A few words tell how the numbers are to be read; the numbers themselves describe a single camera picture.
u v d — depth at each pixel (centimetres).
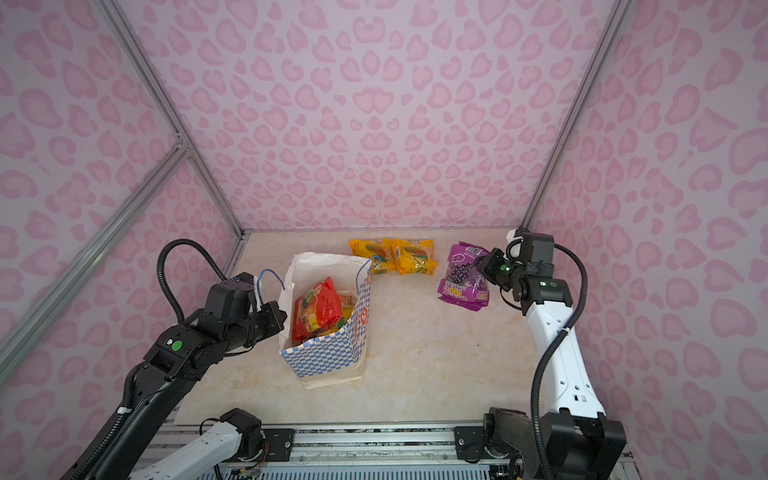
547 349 43
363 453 72
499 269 65
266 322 60
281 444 73
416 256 103
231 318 51
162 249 49
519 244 65
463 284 75
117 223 69
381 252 106
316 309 78
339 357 73
